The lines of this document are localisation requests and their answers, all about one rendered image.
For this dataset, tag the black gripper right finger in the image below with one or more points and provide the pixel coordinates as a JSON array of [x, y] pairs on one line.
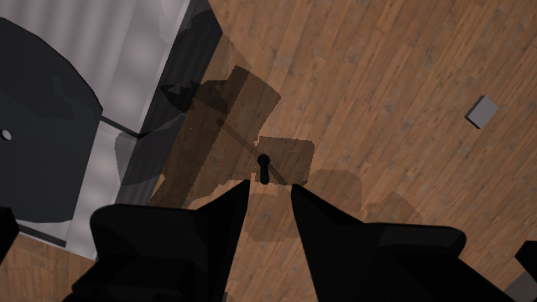
[[344, 254]]

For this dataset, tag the black clevis pin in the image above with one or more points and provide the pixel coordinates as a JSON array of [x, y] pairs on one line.
[[263, 161]]

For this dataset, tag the grey metal tray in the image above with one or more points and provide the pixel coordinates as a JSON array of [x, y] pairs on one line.
[[145, 61]]

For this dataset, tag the dark grey round disc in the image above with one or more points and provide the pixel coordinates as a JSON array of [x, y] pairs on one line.
[[52, 116]]

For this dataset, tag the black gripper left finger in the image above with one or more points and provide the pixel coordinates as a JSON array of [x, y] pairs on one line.
[[207, 236]]

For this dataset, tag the grey rectangular block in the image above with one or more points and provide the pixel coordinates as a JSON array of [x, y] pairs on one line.
[[481, 112]]

